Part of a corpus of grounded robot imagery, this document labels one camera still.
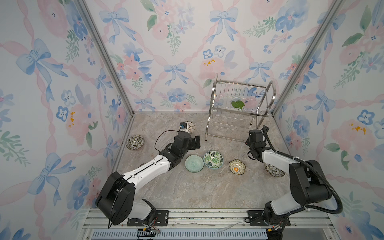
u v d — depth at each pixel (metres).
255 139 0.72
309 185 0.45
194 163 0.90
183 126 0.72
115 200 0.41
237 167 0.90
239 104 0.88
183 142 0.63
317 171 0.48
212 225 0.73
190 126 1.07
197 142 0.76
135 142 1.00
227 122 1.16
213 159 0.93
